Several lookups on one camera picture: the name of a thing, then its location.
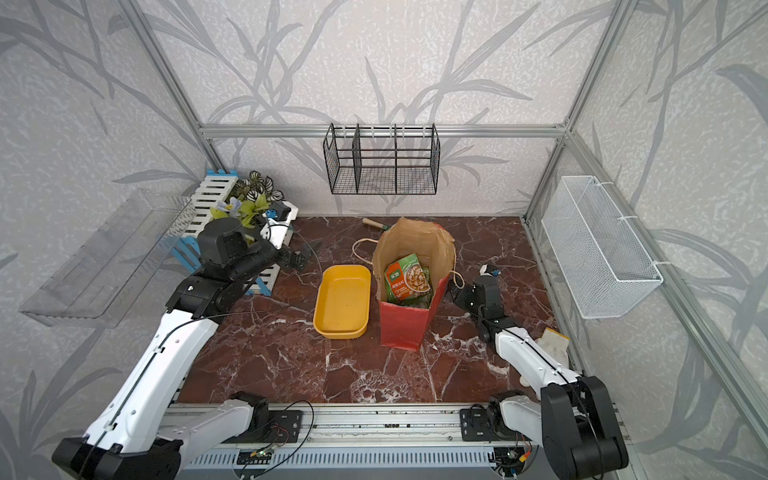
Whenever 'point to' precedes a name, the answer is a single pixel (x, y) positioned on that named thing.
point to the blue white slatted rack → (215, 188)
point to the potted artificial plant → (250, 199)
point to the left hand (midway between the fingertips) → (307, 228)
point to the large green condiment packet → (410, 296)
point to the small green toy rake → (375, 224)
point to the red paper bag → (403, 326)
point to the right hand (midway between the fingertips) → (459, 284)
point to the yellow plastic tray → (342, 303)
